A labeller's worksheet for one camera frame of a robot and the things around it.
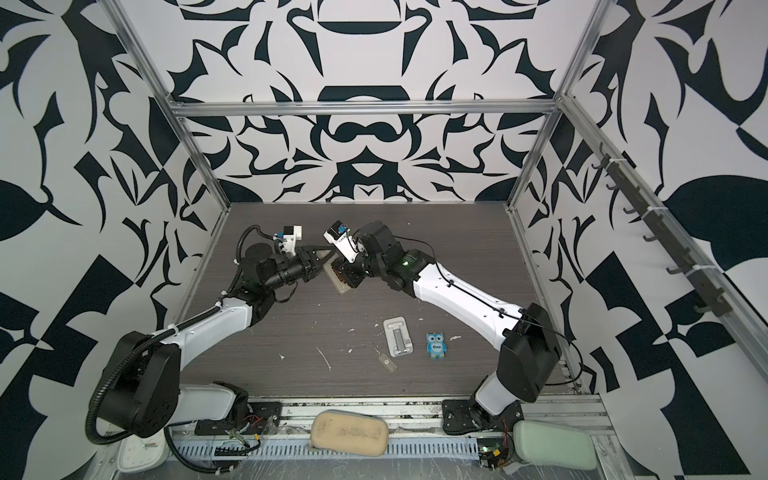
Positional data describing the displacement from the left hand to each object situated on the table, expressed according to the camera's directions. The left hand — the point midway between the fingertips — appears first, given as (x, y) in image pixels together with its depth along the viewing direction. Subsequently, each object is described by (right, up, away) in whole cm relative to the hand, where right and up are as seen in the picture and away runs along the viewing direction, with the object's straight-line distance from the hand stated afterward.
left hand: (337, 244), depth 77 cm
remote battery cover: (+13, -33, +6) cm, 36 cm away
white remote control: (+1, -10, -2) cm, 10 cm away
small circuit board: (+37, -48, -6) cm, 61 cm away
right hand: (0, -4, -1) cm, 4 cm away
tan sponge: (+4, -43, -8) cm, 43 cm away
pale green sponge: (+50, -46, -8) cm, 69 cm away
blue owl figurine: (+26, -28, +8) cm, 40 cm away
